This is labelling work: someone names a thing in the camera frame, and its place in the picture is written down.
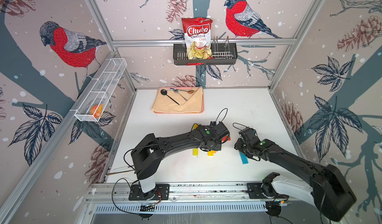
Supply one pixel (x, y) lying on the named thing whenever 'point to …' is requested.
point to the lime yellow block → (211, 153)
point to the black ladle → (164, 92)
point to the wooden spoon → (190, 91)
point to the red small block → (225, 138)
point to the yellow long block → (195, 152)
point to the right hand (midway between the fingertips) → (237, 146)
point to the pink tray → (195, 87)
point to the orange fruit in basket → (96, 110)
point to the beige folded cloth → (189, 100)
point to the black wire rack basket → (225, 53)
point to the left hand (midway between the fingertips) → (219, 144)
